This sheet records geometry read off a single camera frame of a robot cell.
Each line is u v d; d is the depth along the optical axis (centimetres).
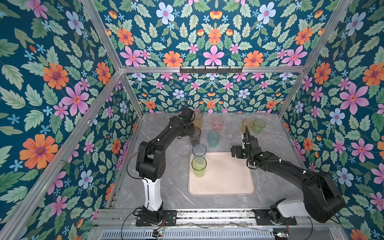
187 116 75
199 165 82
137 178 54
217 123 109
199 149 85
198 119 102
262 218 73
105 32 77
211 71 93
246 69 198
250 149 68
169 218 73
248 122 104
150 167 52
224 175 88
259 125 108
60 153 54
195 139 93
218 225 72
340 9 69
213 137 93
